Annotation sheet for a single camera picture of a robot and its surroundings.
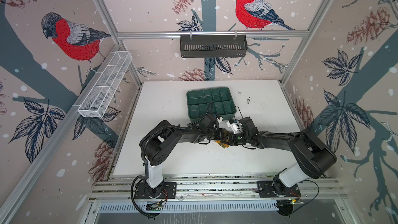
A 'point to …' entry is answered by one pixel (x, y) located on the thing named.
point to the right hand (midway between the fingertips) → (222, 142)
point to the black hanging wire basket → (213, 46)
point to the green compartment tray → (199, 101)
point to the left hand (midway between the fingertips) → (227, 137)
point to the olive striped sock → (224, 142)
